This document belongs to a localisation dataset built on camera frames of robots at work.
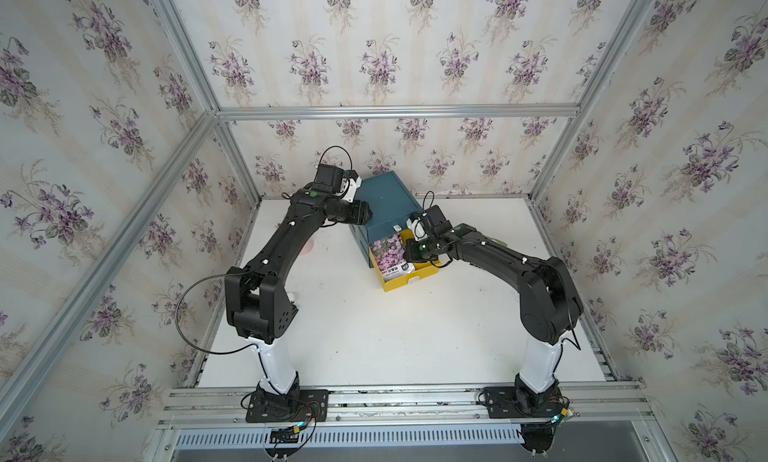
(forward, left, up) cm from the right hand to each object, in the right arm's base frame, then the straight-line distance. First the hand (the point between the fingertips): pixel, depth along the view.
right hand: (406, 255), depth 91 cm
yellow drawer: (-6, -4, +3) cm, 8 cm away
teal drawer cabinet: (+11, +5, +10) cm, 16 cm away
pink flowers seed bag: (0, +5, 0) cm, 5 cm away
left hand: (+7, +13, +11) cm, 18 cm away
